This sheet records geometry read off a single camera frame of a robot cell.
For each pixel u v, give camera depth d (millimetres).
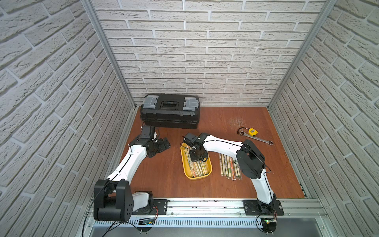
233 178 832
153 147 709
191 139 723
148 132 669
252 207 741
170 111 937
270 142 978
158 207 742
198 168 852
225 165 874
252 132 1027
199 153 761
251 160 516
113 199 401
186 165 873
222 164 881
